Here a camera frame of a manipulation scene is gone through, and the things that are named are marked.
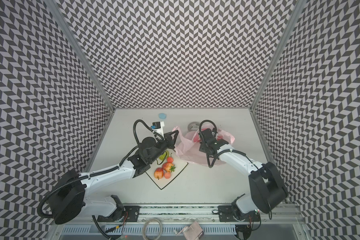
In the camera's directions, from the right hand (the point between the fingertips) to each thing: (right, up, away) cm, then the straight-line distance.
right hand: (207, 150), depth 88 cm
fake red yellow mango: (-22, -8, -5) cm, 24 cm away
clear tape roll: (-9, +16, +16) cm, 25 cm away
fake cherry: (-23, -12, -6) cm, 27 cm away
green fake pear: (-23, +1, -20) cm, 31 cm away
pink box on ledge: (-9, -31, -24) cm, 40 cm away
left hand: (-16, +12, -13) cm, 23 cm away
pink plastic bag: (-11, +4, -7) cm, 14 cm away
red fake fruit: (-28, -11, -7) cm, 30 cm away
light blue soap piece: (-32, +22, +28) cm, 48 cm away
